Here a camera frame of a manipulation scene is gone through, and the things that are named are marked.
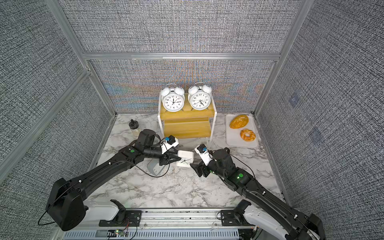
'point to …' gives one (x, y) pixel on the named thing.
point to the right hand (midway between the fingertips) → (196, 155)
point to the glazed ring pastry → (251, 138)
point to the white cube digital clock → (187, 157)
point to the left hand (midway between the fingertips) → (181, 154)
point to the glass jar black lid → (133, 124)
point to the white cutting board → (233, 137)
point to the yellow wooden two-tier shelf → (188, 123)
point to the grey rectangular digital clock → (154, 167)
